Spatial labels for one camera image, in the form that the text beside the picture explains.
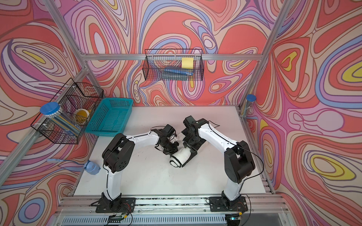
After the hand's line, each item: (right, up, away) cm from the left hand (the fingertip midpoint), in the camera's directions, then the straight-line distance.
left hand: (181, 154), depth 91 cm
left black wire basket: (-63, +37, -10) cm, 73 cm away
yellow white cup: (-56, +25, -13) cm, 63 cm away
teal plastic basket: (-59, +25, +23) cm, 68 cm away
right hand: (+4, +3, -7) cm, 8 cm away
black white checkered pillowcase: (0, +1, -12) cm, 12 cm away
